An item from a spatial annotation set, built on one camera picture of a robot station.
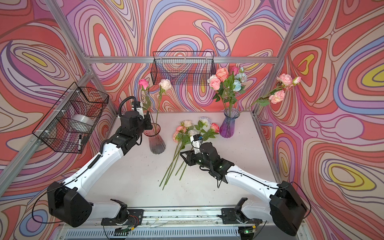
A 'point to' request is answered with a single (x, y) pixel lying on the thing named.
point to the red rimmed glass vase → (157, 144)
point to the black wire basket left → (68, 124)
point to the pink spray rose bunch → (182, 136)
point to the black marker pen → (80, 143)
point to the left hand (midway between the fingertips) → (150, 114)
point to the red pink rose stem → (213, 130)
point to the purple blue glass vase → (227, 128)
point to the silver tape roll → (84, 119)
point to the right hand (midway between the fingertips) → (184, 156)
